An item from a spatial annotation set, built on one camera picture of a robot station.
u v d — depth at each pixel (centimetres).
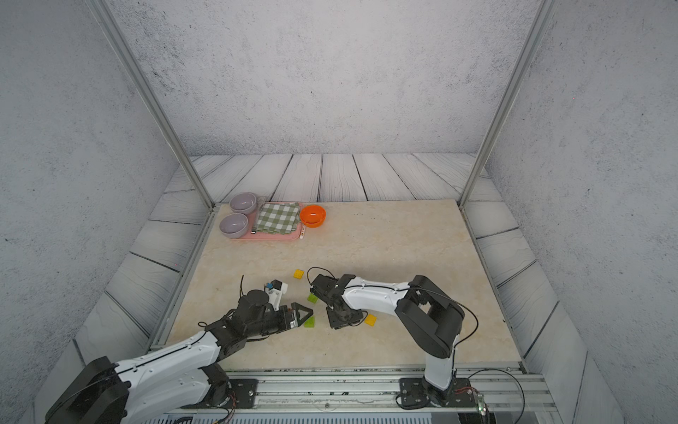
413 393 73
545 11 70
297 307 74
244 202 119
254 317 66
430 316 47
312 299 91
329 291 65
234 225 109
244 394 73
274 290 77
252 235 110
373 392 74
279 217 115
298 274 98
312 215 112
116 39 74
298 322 72
